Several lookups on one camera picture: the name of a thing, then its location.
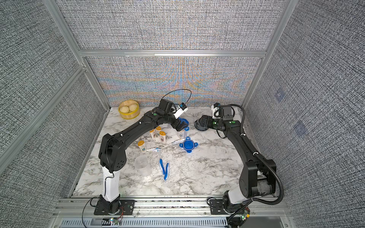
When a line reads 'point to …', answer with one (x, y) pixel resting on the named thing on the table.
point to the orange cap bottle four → (162, 134)
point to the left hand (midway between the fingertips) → (185, 117)
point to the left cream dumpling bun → (124, 109)
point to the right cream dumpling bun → (132, 107)
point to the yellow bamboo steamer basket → (130, 115)
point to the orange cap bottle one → (141, 145)
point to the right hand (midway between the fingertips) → (206, 117)
